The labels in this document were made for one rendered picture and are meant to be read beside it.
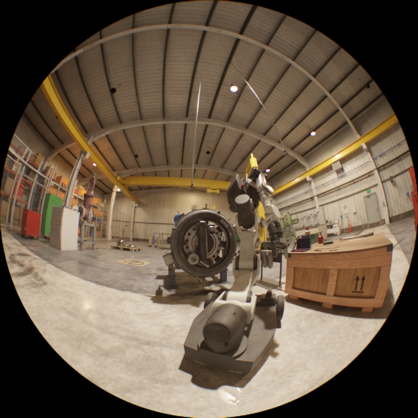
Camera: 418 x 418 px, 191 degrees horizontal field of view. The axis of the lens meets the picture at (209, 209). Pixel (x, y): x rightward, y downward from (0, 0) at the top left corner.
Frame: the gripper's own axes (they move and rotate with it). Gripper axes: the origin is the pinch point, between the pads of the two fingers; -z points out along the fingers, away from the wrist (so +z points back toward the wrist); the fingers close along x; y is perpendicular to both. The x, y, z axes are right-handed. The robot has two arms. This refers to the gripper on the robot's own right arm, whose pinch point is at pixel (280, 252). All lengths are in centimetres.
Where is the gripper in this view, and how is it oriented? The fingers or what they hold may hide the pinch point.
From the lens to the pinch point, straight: 74.0
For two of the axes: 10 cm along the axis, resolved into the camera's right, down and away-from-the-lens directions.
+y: -3.8, 6.0, 7.0
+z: 0.6, -7.4, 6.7
